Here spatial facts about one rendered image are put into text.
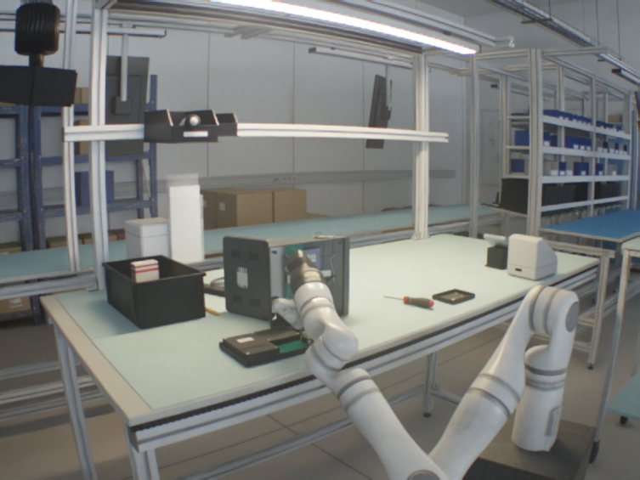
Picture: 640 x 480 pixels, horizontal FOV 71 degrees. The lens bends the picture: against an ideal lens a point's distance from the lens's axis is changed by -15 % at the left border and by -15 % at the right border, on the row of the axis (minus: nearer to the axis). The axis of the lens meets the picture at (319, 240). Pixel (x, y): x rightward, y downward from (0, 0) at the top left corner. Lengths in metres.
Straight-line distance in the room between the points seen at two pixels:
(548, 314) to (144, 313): 0.91
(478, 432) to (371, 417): 0.18
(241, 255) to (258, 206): 3.51
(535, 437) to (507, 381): 0.22
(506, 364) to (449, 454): 0.18
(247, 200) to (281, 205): 0.38
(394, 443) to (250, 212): 4.08
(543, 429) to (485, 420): 0.22
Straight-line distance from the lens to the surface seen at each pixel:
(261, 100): 6.07
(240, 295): 1.38
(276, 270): 1.25
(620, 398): 2.70
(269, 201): 4.90
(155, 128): 1.59
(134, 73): 3.00
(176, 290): 1.34
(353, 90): 6.97
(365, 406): 0.88
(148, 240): 1.61
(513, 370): 0.92
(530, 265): 1.84
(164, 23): 3.05
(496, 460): 1.06
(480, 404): 0.89
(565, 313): 0.98
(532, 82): 3.80
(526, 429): 1.08
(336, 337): 0.93
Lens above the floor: 1.42
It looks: 10 degrees down
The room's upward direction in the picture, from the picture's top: straight up
